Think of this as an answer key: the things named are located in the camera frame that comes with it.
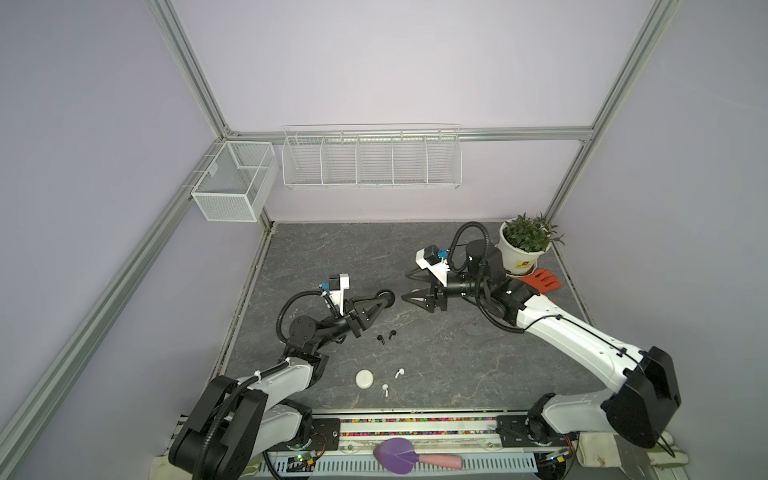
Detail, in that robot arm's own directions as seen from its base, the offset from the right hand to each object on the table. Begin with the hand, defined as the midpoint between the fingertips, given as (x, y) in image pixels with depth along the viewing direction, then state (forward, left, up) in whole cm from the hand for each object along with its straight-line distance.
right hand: (405, 287), depth 70 cm
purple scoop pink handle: (-31, +2, -27) cm, 41 cm away
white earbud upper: (-11, +1, -27) cm, 29 cm away
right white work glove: (-29, -46, -25) cm, 60 cm away
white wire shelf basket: (+56, +11, -1) cm, 57 cm away
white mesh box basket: (+39, +54, 0) cm, 67 cm away
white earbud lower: (-15, +5, -27) cm, 31 cm away
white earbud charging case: (-13, +11, -27) cm, 32 cm away
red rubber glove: (+20, -47, -27) cm, 58 cm away
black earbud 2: (+1, +4, -27) cm, 27 cm away
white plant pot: (+23, -38, -20) cm, 49 cm away
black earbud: (-1, +7, -28) cm, 29 cm away
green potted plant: (+27, -41, -11) cm, 50 cm away
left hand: (-3, +4, -3) cm, 6 cm away
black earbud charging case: (-2, +4, -1) cm, 5 cm away
